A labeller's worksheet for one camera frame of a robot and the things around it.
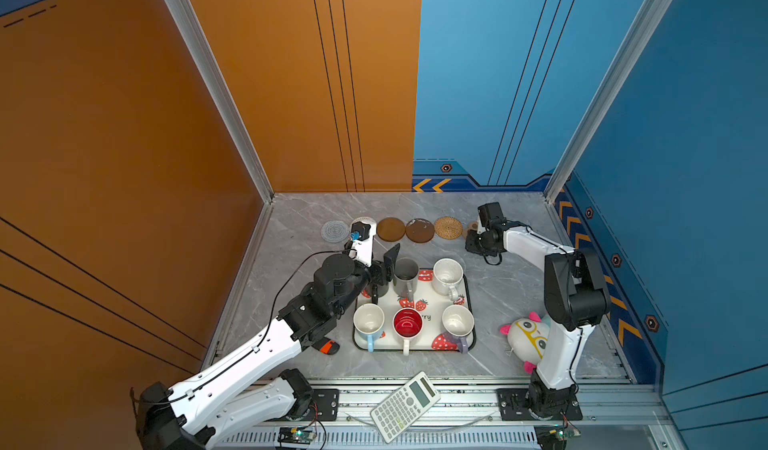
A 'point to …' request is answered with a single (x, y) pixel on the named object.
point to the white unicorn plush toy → (527, 339)
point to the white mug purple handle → (458, 320)
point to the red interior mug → (407, 324)
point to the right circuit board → (554, 437)
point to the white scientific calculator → (405, 406)
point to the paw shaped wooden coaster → (466, 227)
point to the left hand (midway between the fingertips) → (387, 239)
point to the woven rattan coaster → (448, 228)
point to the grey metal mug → (406, 274)
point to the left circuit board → (295, 435)
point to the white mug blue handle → (368, 320)
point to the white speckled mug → (447, 274)
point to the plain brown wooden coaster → (391, 229)
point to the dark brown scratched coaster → (420, 230)
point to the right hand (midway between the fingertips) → (467, 245)
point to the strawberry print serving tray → (430, 305)
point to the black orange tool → (327, 346)
